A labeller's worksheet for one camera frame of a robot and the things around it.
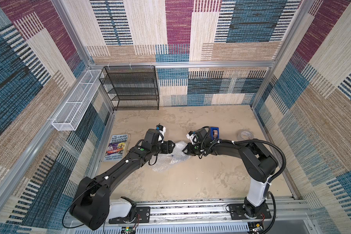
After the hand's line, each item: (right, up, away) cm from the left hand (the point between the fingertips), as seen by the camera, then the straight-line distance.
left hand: (171, 144), depth 84 cm
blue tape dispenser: (+28, +6, +12) cm, 31 cm away
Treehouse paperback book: (-36, -4, +10) cm, 38 cm away
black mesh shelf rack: (-30, +38, +25) cm, 54 cm away
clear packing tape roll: (+50, +4, +18) cm, 53 cm away
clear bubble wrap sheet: (-4, -10, -1) cm, 11 cm away
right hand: (+8, -7, +8) cm, 13 cm away
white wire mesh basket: (-48, +15, -13) cm, 52 cm away
